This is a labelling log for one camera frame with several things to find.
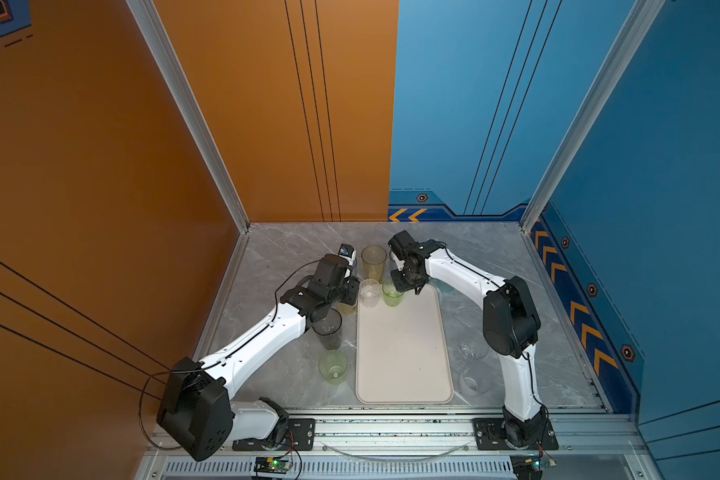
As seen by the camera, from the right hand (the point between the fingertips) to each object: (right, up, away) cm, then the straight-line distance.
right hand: (399, 285), depth 95 cm
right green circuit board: (+28, -40, -25) cm, 55 cm away
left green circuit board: (-33, -40, -24) cm, 57 cm away
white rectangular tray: (0, -19, -9) cm, 21 cm away
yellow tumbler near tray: (-17, -7, -3) cm, 19 cm away
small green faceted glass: (-3, -3, 0) cm, 4 cm away
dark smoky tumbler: (-22, -12, -8) cm, 26 cm away
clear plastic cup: (+19, -24, -15) cm, 34 cm away
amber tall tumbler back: (-8, +9, +1) cm, 12 cm away
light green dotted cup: (-20, -21, -12) cm, 32 cm away
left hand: (-14, +4, -12) cm, 19 cm away
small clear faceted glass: (-9, -2, +2) cm, 10 cm away
